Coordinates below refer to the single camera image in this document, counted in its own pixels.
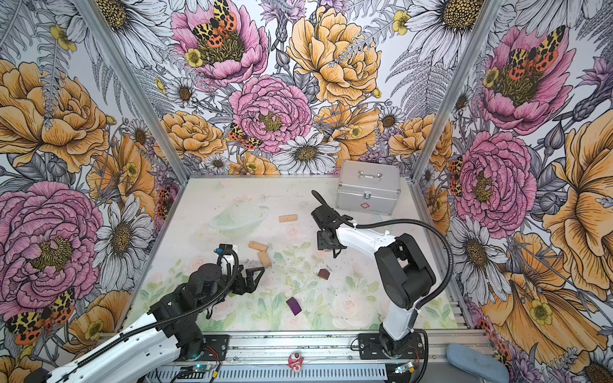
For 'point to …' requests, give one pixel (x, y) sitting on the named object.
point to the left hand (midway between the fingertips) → (252, 275)
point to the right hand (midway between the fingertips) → (331, 248)
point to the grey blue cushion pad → (478, 364)
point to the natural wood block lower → (265, 259)
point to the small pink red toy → (295, 361)
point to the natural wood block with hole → (258, 246)
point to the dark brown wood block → (323, 273)
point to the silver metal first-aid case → (369, 187)
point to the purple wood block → (294, 306)
